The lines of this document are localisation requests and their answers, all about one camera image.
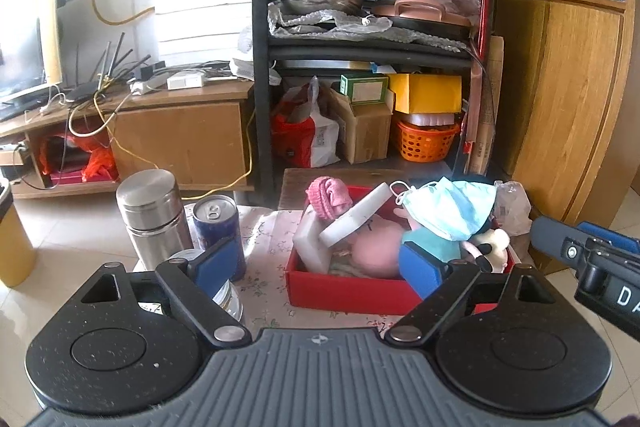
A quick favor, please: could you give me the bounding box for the pink knitted hat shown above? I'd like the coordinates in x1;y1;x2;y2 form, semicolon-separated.
306;176;352;222

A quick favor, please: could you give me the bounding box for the blue drink can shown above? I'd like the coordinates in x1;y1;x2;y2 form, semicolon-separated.
192;194;246;282

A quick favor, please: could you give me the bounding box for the glass jar with label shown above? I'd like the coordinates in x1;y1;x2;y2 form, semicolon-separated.
172;248;244;323

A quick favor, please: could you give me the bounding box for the black wifi router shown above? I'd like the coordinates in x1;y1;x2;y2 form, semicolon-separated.
64;31;151;107

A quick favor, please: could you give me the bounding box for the white power strip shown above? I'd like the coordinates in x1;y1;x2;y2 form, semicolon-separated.
129;69;206;96

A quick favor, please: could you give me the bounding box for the pink blue pig plush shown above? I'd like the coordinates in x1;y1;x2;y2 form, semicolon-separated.
347;209;463;279

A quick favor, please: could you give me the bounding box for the white plastic bag on floor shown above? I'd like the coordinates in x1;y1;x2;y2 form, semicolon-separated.
494;181;532;237

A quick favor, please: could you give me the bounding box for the floral tablecloth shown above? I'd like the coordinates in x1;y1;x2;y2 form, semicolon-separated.
234;206;398;334

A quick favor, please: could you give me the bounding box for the yellow box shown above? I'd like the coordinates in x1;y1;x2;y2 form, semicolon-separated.
388;74;462;114

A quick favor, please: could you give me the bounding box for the stainless steel thermos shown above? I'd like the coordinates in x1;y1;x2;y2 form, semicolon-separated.
116;169;193;270

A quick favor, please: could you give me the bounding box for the white mouse plush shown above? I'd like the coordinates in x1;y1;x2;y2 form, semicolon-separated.
460;229;510;273

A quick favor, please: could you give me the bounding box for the wooden cabinet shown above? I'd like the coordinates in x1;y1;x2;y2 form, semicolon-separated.
492;0;639;227

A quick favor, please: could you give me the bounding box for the bubble wrap sheet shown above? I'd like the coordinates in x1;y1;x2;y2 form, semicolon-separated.
267;2;472;53

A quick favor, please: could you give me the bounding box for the black metal shelf rack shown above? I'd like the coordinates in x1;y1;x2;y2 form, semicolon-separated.
250;0;497;208

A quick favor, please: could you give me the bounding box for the orange plastic basket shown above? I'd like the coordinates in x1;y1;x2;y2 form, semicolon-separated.
390;117;460;164

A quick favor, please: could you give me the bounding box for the red cardboard box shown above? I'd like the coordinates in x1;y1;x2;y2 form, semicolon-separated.
285;186;513;315

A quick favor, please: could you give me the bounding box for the wooden TV stand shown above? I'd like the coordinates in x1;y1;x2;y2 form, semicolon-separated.
1;79;255;199

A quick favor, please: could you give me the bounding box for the pink lidded pan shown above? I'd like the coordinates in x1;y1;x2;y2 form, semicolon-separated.
370;0;472;41

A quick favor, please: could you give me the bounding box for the red white plastic bag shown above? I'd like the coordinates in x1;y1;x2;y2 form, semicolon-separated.
270;77;340;168

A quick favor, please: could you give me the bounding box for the green small box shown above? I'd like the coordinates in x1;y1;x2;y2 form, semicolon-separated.
340;74;388;105

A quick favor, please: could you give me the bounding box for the yellow cable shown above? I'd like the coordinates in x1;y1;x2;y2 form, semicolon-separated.
67;0;256;202

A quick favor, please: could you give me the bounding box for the brown cardboard box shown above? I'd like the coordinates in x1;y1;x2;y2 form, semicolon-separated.
324;89;392;165

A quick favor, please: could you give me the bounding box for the blue face mask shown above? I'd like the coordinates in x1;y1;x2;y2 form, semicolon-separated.
390;176;497;242

